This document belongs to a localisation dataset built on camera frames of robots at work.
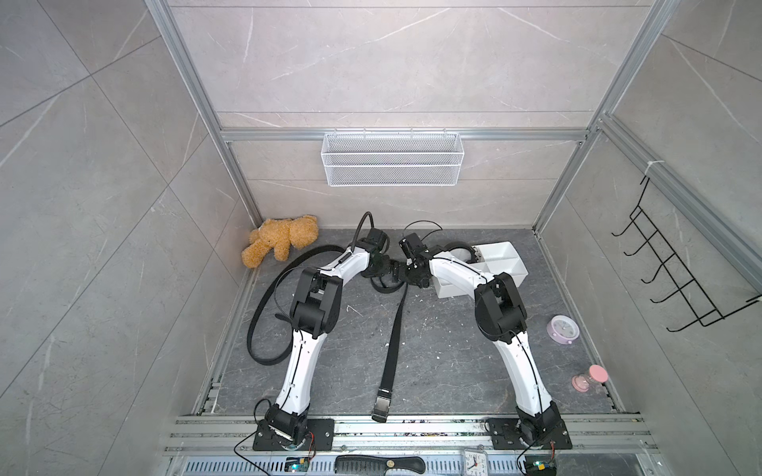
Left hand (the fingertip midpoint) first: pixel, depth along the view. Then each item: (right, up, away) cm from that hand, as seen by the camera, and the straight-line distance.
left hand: (389, 268), depth 106 cm
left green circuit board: (-23, -47, -35) cm, 63 cm away
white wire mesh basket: (0, +38, -5) cm, 38 cm away
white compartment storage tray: (+41, +4, +3) cm, 41 cm away
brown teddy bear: (-32, +13, 0) cm, 35 cm away
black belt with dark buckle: (-43, -16, -16) cm, 49 cm away
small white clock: (+20, -44, -38) cm, 61 cm away
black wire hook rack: (+63, -6, -48) cm, 80 cm away
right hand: (+6, -4, -3) cm, 7 cm away
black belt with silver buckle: (+25, +9, -2) cm, 26 cm away
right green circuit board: (+37, -47, -35) cm, 69 cm away
